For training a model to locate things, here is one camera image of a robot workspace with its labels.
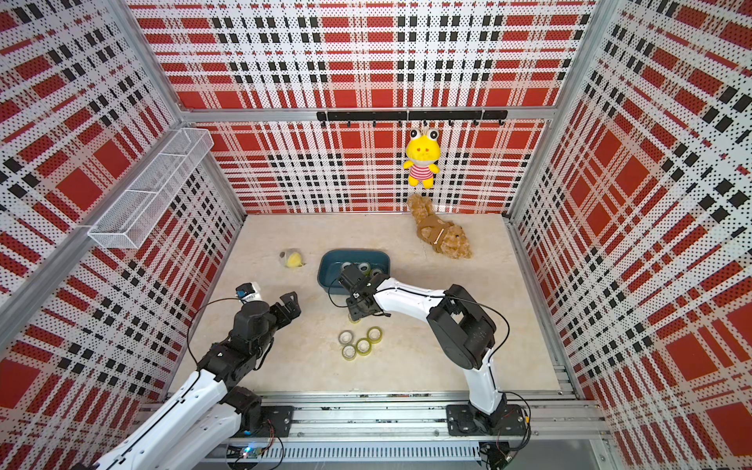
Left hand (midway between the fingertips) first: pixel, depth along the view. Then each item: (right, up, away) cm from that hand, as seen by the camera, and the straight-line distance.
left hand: (290, 300), depth 83 cm
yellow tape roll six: (+21, -14, +4) cm, 26 cm away
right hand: (+21, -4, +8) cm, 23 cm away
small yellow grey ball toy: (-7, +11, +21) cm, 25 cm away
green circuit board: (-4, -34, -14) cm, 37 cm away
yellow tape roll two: (+18, -7, +4) cm, 20 cm away
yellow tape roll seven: (+12, +9, +22) cm, 26 cm away
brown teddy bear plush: (+49, +19, +20) cm, 56 cm away
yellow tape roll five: (+17, -16, +2) cm, 23 cm away
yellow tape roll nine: (+23, +6, +18) cm, 30 cm away
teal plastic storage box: (+7, +10, +22) cm, 25 cm away
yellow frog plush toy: (+39, +46, +9) cm, 61 cm away
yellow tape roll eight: (+19, +8, +25) cm, 32 cm away
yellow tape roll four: (+23, -13, +5) cm, 27 cm away
